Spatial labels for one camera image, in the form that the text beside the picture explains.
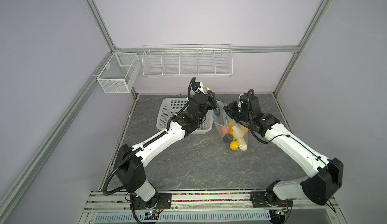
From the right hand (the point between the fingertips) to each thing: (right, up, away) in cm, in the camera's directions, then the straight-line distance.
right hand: (222, 107), depth 76 cm
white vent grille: (-46, -52, -6) cm, 70 cm away
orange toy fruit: (+3, -13, +8) cm, 16 cm away
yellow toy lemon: (+9, -23, +12) cm, 27 cm away
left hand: (-4, +6, -3) cm, 7 cm away
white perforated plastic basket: (-32, 0, +27) cm, 42 cm away
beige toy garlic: (+10, -13, +4) cm, 17 cm away
